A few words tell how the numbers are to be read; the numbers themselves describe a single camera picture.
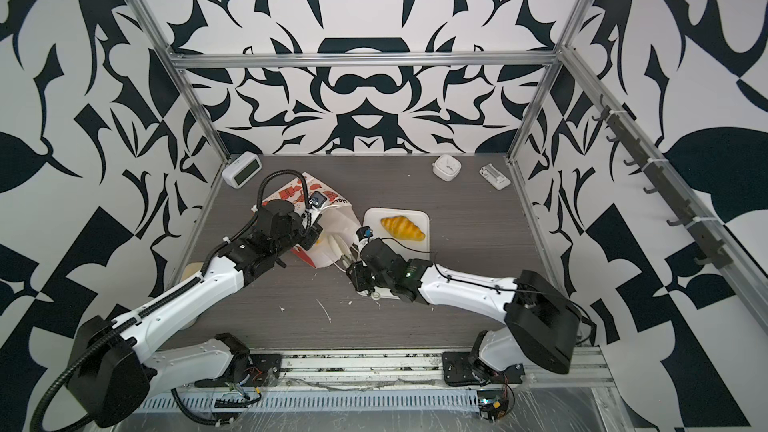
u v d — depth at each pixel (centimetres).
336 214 99
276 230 60
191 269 86
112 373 39
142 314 43
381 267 63
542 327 42
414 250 76
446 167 114
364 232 73
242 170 108
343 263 81
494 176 112
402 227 96
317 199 68
